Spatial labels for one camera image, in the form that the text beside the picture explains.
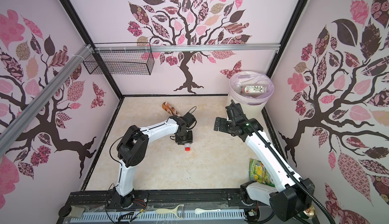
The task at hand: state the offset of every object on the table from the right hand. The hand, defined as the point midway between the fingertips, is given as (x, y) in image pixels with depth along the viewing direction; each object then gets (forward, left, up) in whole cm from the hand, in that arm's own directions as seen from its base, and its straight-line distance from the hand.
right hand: (223, 123), depth 78 cm
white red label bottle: (+24, -21, +2) cm, 32 cm away
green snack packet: (-19, -19, -20) cm, 33 cm away
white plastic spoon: (-36, +13, -21) cm, 44 cm away
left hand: (-2, +20, -19) cm, 28 cm away
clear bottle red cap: (-4, +20, -19) cm, 28 cm away
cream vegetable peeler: (-36, +25, -19) cm, 48 cm away
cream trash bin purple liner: (+11, -18, +1) cm, 21 cm away
